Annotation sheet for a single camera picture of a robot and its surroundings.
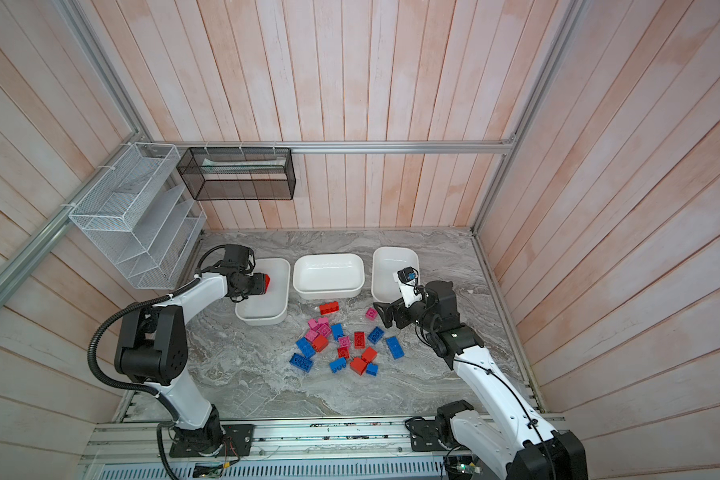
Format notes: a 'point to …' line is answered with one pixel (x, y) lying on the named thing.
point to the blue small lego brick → (372, 369)
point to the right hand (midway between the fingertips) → (390, 295)
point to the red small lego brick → (343, 352)
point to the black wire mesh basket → (239, 173)
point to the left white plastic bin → (272, 307)
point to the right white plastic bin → (387, 260)
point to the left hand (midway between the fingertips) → (257, 288)
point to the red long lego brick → (328, 308)
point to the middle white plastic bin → (329, 275)
